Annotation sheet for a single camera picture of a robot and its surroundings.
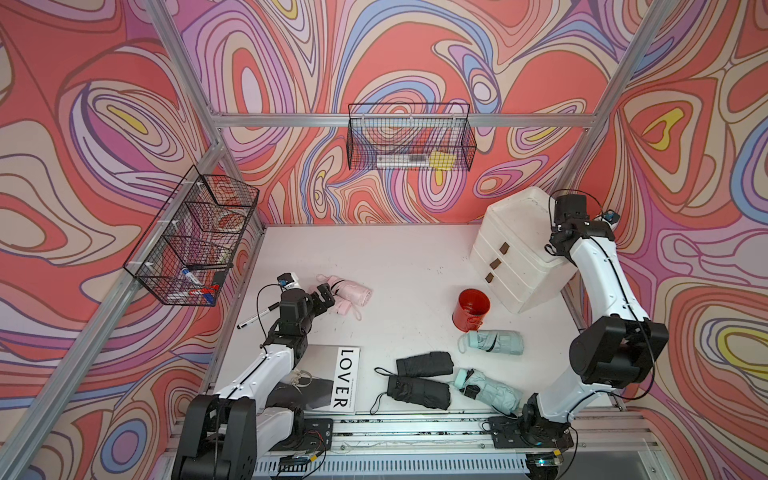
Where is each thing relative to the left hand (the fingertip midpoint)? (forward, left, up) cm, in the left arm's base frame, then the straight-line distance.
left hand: (319, 290), depth 87 cm
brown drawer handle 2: (+9, -54, +1) cm, 55 cm away
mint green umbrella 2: (-25, -43, -7) cm, 51 cm away
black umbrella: (-19, -32, -9) cm, 38 cm away
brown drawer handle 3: (+10, -55, -7) cm, 56 cm away
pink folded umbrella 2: (0, -6, -9) cm, 11 cm away
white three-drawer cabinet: (+8, -57, +7) cm, 58 cm away
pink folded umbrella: (+6, -7, -9) cm, 13 cm away
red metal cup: (-1, -46, -8) cm, 47 cm away
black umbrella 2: (-26, -29, -8) cm, 40 cm away
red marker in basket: (-13, +18, +20) cm, 30 cm away
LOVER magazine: (-22, -6, -8) cm, 24 cm away
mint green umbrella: (-12, -53, -9) cm, 55 cm away
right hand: (+4, -72, +13) cm, 73 cm away
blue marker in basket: (-6, +28, +15) cm, 32 cm away
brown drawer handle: (+9, -55, +8) cm, 56 cm away
